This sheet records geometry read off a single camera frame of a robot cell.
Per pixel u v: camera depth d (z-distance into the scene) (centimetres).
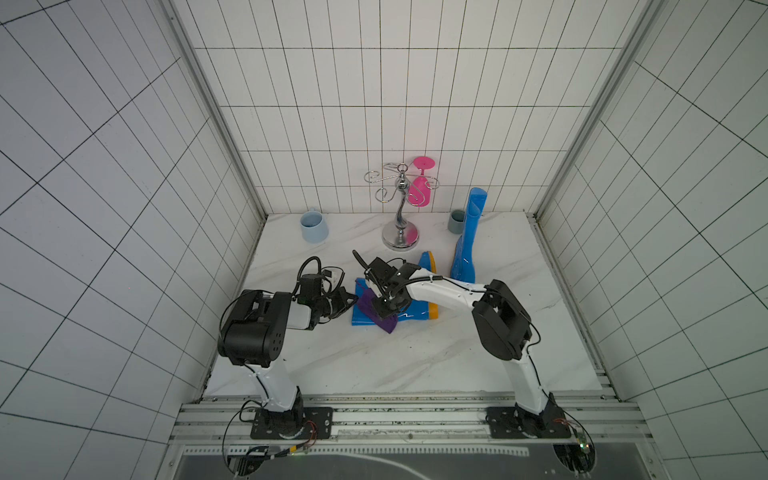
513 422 73
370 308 80
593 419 79
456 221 108
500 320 52
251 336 48
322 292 85
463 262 98
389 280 69
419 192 108
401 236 112
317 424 72
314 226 108
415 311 88
